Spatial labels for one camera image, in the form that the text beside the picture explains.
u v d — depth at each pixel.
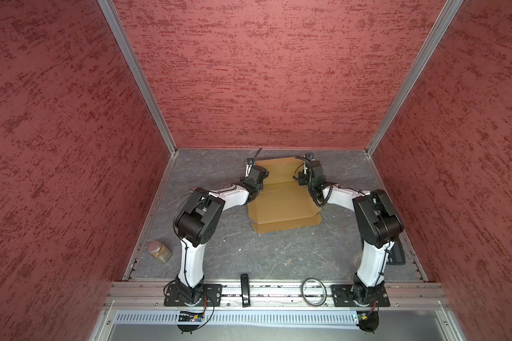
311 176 0.78
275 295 0.76
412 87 0.92
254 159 0.88
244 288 0.73
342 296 0.74
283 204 0.97
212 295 0.74
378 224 0.52
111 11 0.71
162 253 0.77
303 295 0.74
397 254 0.81
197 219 0.53
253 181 0.79
